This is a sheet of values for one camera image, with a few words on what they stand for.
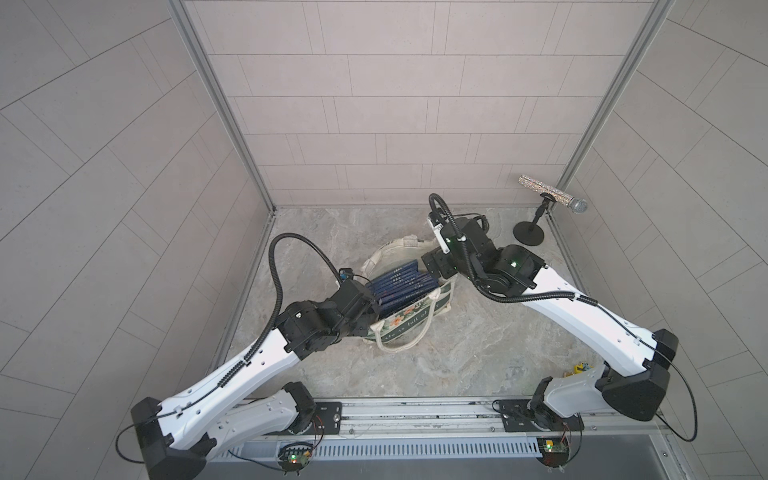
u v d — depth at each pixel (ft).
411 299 2.48
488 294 1.58
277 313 1.52
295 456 2.11
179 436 1.21
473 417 2.37
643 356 1.28
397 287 2.65
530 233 3.55
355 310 1.71
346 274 2.06
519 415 2.23
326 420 2.32
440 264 2.01
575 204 2.85
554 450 2.23
